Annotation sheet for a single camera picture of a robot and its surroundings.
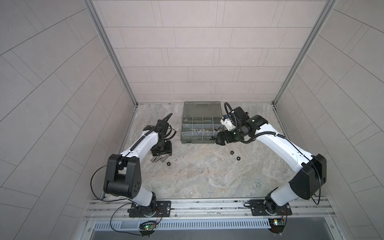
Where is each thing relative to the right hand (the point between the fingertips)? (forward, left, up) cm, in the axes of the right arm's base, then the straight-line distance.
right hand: (222, 140), depth 78 cm
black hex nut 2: (-3, -11, -16) cm, 20 cm away
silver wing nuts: (+17, -1, -13) cm, 21 cm away
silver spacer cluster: (-1, +38, -14) cm, 40 cm away
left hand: (+2, +30, -10) cm, 32 cm away
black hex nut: (-4, +31, -15) cm, 34 cm away
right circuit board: (-36, -21, -18) cm, 45 cm away
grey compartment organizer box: (+21, +10, -10) cm, 25 cm away
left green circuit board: (-34, +36, -12) cm, 51 cm away
